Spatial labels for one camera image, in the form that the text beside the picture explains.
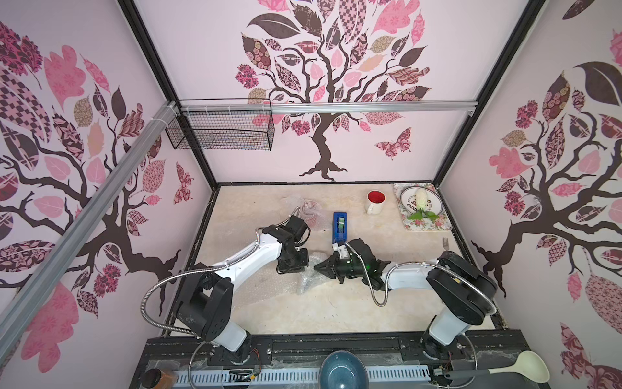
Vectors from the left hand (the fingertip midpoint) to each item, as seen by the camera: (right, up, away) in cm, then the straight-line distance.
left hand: (304, 273), depth 83 cm
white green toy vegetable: (+52, +27, +25) cm, 64 cm away
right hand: (+4, +3, -1) cm, 5 cm away
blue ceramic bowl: (+12, -25, -13) cm, 31 cm away
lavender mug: (+2, -1, -3) cm, 4 cm away
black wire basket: (-33, +57, +12) cm, 67 cm away
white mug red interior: (+31, +26, +24) cm, 47 cm away
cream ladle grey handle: (+69, -24, -13) cm, 74 cm away
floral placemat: (+60, +16, +21) cm, 65 cm away
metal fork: (+59, +8, +16) cm, 62 cm away
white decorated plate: (+60, +26, +28) cm, 71 cm away
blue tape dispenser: (+14, +15, +15) cm, 25 cm away
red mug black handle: (+2, +22, +18) cm, 28 cm away
